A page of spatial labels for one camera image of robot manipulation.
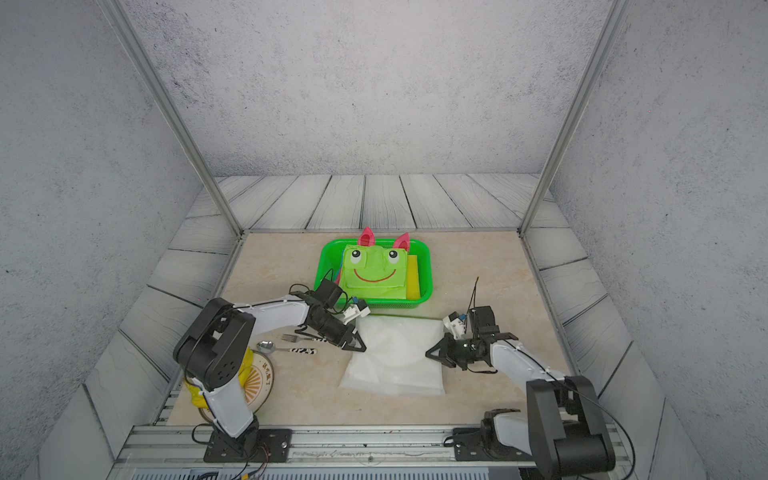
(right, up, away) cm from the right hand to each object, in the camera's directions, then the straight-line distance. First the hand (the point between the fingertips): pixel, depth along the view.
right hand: (431, 354), depth 83 cm
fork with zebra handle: (-40, +2, +8) cm, 41 cm away
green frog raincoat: (-17, +21, +16) cm, 32 cm away
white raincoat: (-10, -1, 0) cm, 10 cm away
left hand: (-18, 0, +2) cm, 18 cm away
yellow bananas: (-61, -8, -6) cm, 61 cm away
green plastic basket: (-16, +32, +22) cm, 41 cm away
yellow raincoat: (-4, +19, +18) cm, 27 cm away
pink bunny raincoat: (-19, +33, +23) cm, 45 cm away
